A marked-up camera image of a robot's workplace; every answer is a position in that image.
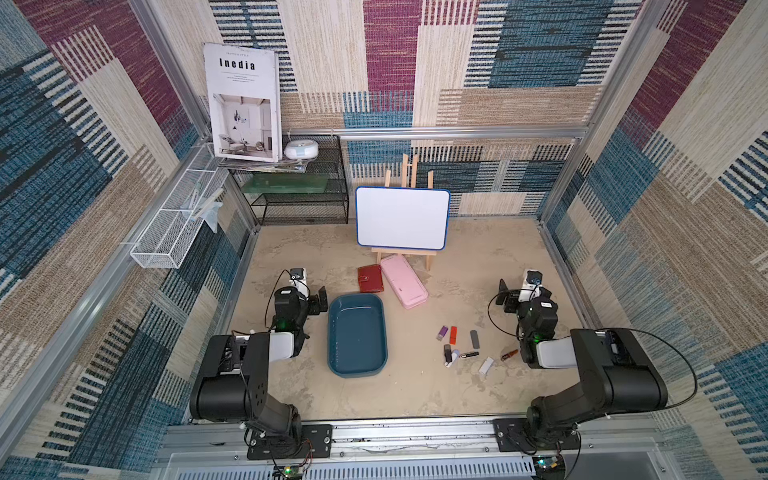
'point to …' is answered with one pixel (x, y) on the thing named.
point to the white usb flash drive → (486, 365)
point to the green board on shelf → (287, 183)
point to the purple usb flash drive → (442, 333)
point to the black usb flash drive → (448, 353)
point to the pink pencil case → (404, 281)
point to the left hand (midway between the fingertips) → (307, 287)
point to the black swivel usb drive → (464, 355)
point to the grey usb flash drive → (475, 340)
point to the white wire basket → (165, 241)
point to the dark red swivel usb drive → (510, 354)
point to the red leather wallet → (370, 279)
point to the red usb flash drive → (453, 335)
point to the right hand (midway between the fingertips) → (521, 278)
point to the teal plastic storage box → (357, 342)
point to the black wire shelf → (318, 195)
